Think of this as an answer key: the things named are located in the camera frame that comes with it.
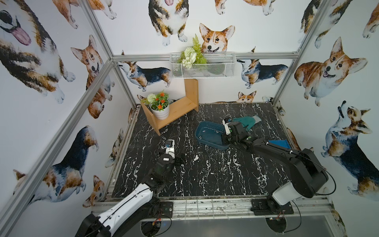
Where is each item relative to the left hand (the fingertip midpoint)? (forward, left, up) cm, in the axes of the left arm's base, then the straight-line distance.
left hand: (177, 145), depth 83 cm
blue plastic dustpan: (+7, -70, -14) cm, 72 cm away
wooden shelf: (+36, +2, -8) cm, 37 cm away
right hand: (+10, -29, -1) cm, 31 cm away
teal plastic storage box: (+17, -21, -14) cm, 30 cm away
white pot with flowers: (+24, +12, +7) cm, 28 cm away
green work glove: (+24, -50, -12) cm, 57 cm away
